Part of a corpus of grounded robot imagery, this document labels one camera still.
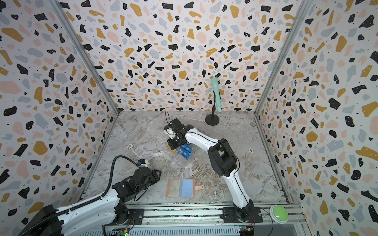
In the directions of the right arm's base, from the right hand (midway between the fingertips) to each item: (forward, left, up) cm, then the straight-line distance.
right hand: (169, 143), depth 93 cm
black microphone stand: (+28, -29, -9) cm, 41 cm away
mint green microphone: (+31, -29, +22) cm, 48 cm away
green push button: (-37, -60, -8) cm, 71 cm away
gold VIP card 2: (-4, -3, -3) cm, 6 cm away
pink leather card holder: (-25, -9, -8) cm, 28 cm away
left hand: (-17, +2, -3) cm, 18 cm away
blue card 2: (-6, -10, -1) cm, 12 cm away
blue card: (-3, -12, 0) cm, 12 cm away
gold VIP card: (-24, -5, -8) cm, 26 cm away
